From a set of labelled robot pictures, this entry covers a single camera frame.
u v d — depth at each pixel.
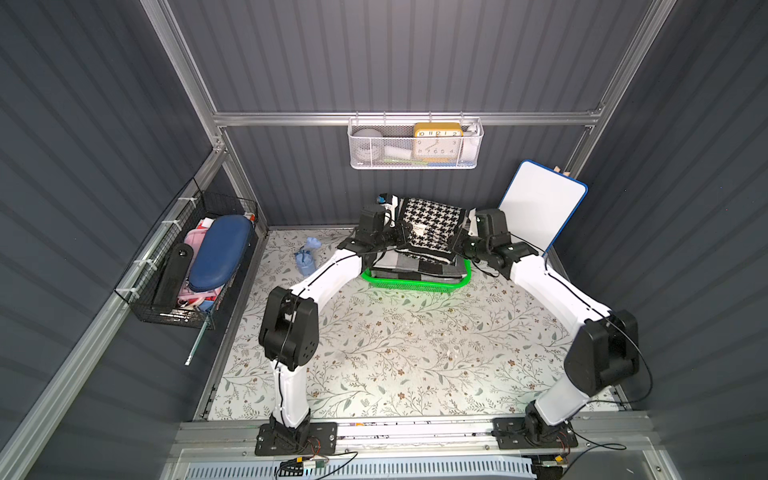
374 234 0.71
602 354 0.44
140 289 0.61
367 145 0.91
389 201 0.80
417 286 0.96
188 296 0.66
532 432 0.66
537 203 0.88
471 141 0.85
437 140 0.89
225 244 0.68
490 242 0.65
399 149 0.91
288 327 0.53
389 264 0.96
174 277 0.64
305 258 0.99
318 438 0.73
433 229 0.87
